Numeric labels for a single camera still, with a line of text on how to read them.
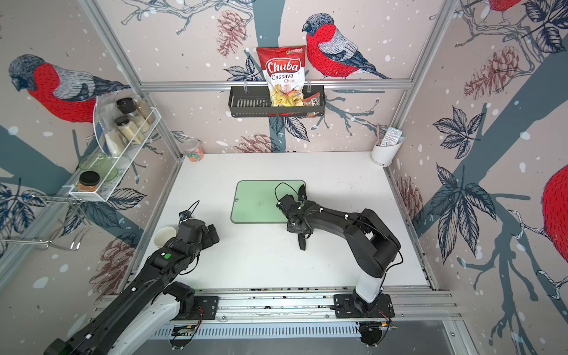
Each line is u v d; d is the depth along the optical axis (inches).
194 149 45.2
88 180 23.4
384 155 42.9
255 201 39.8
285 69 31.4
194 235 24.6
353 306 25.9
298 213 25.8
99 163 27.6
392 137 42.1
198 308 28.6
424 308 29.4
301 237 34.5
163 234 32.6
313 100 33.7
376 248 18.2
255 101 37.4
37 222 22.0
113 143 27.5
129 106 31.2
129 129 30.0
